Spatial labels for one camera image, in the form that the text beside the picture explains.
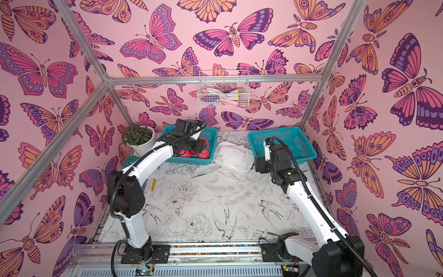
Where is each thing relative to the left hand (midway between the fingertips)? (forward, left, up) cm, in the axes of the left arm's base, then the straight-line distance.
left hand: (204, 141), depth 91 cm
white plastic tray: (+10, -13, -13) cm, 21 cm away
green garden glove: (+2, +49, -20) cm, 53 cm away
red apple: (+1, +1, -12) cm, 13 cm away
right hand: (-12, -31, +3) cm, 33 cm away
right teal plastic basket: (+17, -57, -14) cm, 61 cm away
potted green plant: (+5, +37, -2) cm, 37 cm away
